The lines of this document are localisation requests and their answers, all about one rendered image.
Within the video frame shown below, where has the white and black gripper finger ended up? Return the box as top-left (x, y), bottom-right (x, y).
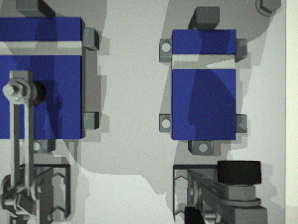
top-left (184, 207), bottom-right (206, 224)

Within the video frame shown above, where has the blue rectangular block with slot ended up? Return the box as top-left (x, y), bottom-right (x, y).
top-left (171, 30), bottom-right (236, 140)
top-left (0, 17), bottom-right (86, 139)

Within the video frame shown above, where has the light grey fixture plate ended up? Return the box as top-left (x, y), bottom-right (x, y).
top-left (34, 0), bottom-right (286, 224)

